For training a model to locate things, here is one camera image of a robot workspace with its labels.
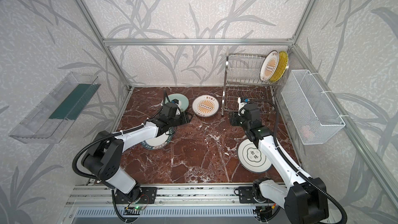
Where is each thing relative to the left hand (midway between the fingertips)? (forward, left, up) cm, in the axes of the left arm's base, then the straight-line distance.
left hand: (192, 112), depth 90 cm
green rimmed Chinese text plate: (-14, +20, -12) cm, 27 cm away
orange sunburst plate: (+14, -7, -13) cm, 20 cm away
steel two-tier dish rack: (+12, -28, +15) cm, 34 cm away
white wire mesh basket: (-18, -52, +23) cm, 60 cm away
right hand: (-2, -22, +8) cm, 24 cm away
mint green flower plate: (+18, +8, -12) cm, 24 cm away
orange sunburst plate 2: (+19, -44, +20) cm, 51 cm away
